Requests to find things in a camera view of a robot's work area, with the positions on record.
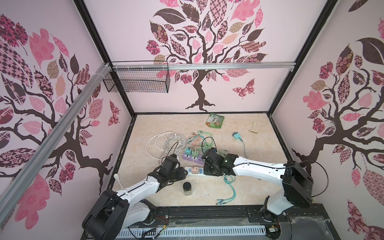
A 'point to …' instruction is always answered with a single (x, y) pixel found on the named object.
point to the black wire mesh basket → (138, 80)
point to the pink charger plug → (195, 170)
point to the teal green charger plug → (236, 135)
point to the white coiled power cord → (161, 145)
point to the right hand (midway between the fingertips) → (204, 169)
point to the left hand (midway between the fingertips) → (186, 175)
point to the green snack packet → (215, 120)
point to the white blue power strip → (189, 170)
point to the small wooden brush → (254, 126)
